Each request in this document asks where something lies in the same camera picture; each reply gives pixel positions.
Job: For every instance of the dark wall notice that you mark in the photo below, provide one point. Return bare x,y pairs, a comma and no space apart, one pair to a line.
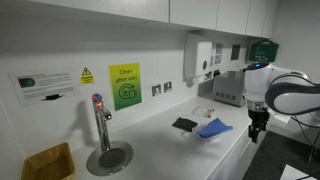
235,52

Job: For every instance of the white upper cabinet door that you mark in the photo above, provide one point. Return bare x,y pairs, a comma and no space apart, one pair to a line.
195,13
261,16
110,8
233,15

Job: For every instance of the yellow sponge holder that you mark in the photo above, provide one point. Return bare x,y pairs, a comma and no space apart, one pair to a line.
46,165

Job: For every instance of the black wall socket plate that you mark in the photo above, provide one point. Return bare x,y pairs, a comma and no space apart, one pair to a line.
208,75
217,73

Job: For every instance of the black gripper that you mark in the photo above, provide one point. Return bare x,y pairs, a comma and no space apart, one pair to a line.
258,120

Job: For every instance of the clear plastic bowl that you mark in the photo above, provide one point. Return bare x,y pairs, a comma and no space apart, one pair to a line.
190,133

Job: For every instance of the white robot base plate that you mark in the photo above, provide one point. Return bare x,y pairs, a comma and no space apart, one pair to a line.
295,173

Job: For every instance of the white paper towel dispenser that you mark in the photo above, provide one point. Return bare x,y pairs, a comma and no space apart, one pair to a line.
196,56

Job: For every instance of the blue fabric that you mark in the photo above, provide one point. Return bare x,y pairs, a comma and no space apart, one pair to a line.
213,129

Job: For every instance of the round metal drain tray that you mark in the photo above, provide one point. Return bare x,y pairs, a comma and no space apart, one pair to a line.
111,159

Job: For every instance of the small white wall notice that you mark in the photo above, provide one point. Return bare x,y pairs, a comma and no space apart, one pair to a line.
219,48

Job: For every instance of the white base cabinet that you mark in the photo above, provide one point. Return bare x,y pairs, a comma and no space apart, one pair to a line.
233,161

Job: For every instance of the silver countertop appliance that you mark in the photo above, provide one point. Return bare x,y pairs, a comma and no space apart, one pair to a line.
230,88

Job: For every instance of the green clean after use poster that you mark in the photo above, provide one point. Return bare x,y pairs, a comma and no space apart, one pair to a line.
125,86

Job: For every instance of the wall notice with picture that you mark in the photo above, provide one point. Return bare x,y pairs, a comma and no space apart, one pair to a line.
218,59

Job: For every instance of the green first aid box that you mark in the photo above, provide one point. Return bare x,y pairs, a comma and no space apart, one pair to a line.
264,51

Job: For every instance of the yellow warning sign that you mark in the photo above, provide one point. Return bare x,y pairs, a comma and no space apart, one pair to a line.
87,77

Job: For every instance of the white instruction sheet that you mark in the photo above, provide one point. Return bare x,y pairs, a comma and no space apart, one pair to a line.
43,85

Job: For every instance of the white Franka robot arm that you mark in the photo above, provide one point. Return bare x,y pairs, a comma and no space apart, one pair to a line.
256,80

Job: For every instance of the silver wall switch plate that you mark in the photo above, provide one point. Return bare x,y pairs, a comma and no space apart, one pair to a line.
168,87
156,90

